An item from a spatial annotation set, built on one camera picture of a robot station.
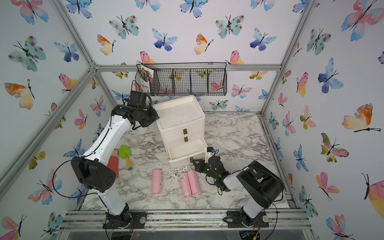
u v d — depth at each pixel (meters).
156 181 0.83
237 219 0.74
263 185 0.47
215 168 0.67
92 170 0.45
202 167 0.77
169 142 0.87
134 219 0.73
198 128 0.85
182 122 0.84
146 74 0.87
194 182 0.83
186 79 0.98
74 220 0.76
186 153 0.91
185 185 0.82
